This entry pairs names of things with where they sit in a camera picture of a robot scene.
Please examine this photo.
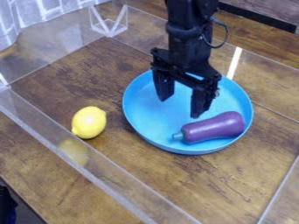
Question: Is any yellow toy lemon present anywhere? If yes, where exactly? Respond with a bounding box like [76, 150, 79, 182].
[71, 106, 107, 139]

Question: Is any clear acrylic enclosure wall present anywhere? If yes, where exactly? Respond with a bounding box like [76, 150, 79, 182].
[0, 0, 299, 224]

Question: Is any blue round plastic tray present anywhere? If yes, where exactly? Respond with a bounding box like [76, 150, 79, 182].
[123, 70, 254, 155]

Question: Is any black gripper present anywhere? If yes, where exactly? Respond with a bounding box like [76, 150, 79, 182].
[151, 24, 220, 118]

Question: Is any purple toy eggplant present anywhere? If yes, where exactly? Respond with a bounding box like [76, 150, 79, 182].
[172, 111, 246, 144]

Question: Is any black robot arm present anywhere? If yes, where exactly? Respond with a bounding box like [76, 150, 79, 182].
[151, 0, 222, 118]

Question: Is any white patterned curtain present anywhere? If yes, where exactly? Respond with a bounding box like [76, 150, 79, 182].
[0, 0, 110, 51]

